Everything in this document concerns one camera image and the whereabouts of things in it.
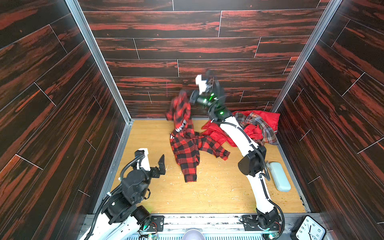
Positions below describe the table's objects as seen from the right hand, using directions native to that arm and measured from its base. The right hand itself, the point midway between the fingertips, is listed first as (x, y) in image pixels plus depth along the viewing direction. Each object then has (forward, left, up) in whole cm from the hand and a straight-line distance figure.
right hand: (180, 91), depth 74 cm
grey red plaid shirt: (0, -56, -35) cm, 66 cm away
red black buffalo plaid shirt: (-4, -2, -39) cm, 39 cm away
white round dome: (-56, -8, -40) cm, 69 cm away
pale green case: (-28, -58, -41) cm, 76 cm away
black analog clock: (-51, -61, -41) cm, 90 cm away
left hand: (-29, +10, -15) cm, 34 cm away
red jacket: (+3, -46, -33) cm, 56 cm away
